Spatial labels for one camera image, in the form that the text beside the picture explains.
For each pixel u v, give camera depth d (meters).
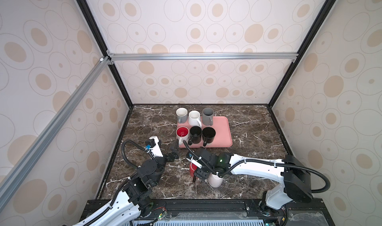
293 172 0.48
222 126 1.06
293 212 0.73
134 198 0.51
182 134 0.99
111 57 0.90
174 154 0.63
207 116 1.00
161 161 0.63
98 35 0.80
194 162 0.70
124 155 0.46
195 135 0.96
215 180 0.76
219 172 0.55
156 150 0.60
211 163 0.59
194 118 1.03
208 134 0.92
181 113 1.05
